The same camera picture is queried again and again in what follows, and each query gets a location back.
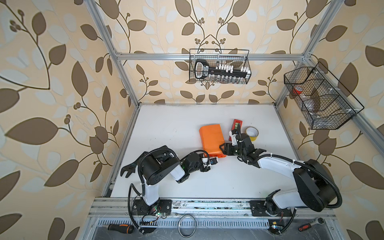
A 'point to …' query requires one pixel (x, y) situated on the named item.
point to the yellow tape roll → (252, 132)
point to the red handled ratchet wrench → (319, 220)
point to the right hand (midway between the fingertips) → (224, 148)
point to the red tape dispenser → (235, 127)
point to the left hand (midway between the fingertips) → (213, 154)
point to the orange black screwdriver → (124, 228)
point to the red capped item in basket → (297, 90)
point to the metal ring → (178, 222)
